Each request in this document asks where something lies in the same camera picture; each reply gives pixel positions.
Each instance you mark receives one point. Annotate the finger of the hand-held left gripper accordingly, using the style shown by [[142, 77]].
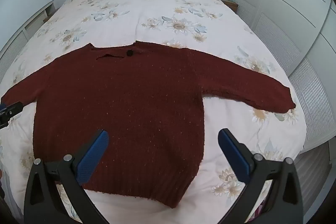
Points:
[[10, 109]]

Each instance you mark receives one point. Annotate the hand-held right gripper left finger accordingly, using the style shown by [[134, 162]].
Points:
[[93, 154]]

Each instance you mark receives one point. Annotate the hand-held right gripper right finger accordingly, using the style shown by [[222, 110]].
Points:
[[233, 154]]

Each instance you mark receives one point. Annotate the dark red knitted sweater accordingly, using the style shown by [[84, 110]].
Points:
[[126, 108]]

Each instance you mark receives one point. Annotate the white low shelf unit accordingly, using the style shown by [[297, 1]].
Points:
[[23, 29]]

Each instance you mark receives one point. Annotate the wooden nightstand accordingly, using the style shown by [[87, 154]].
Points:
[[229, 1]]

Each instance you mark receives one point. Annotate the floral white bed blanket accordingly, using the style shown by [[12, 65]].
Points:
[[147, 8]]

